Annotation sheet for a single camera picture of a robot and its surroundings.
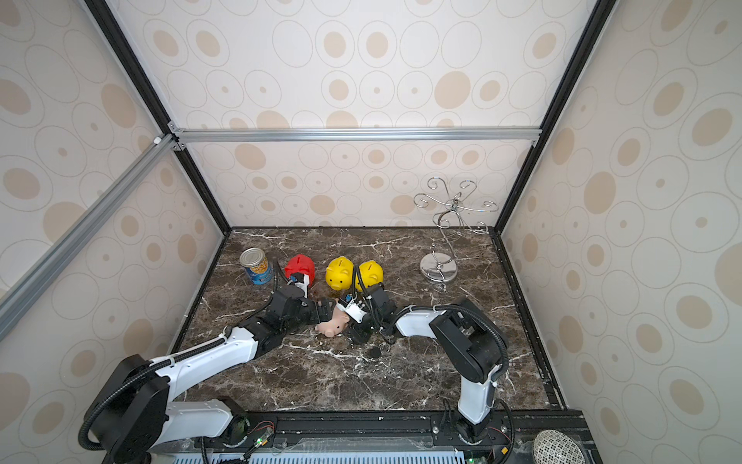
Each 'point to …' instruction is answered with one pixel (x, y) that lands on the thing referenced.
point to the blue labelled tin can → (257, 265)
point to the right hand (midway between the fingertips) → (359, 323)
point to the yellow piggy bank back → (339, 274)
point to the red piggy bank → (300, 264)
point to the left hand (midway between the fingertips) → (334, 303)
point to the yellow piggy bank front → (372, 274)
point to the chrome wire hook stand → (439, 267)
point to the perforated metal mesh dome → (553, 447)
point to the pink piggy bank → (335, 326)
